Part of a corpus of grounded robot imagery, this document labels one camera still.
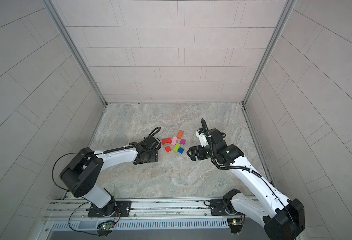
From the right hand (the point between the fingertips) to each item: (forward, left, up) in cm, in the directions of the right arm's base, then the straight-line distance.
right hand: (194, 151), depth 75 cm
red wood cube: (+10, +15, -13) cm, 22 cm away
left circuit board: (-27, +40, -10) cm, 50 cm away
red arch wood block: (+15, +16, -12) cm, 25 cm away
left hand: (+7, +22, -16) cm, 28 cm away
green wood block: (+10, +9, -13) cm, 19 cm away
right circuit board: (-29, -17, -17) cm, 37 cm away
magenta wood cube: (+15, +5, -14) cm, 21 cm away
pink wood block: (+14, +11, -12) cm, 22 cm away
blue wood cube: (+9, +7, -14) cm, 18 cm away
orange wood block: (+21, +7, -14) cm, 26 cm away
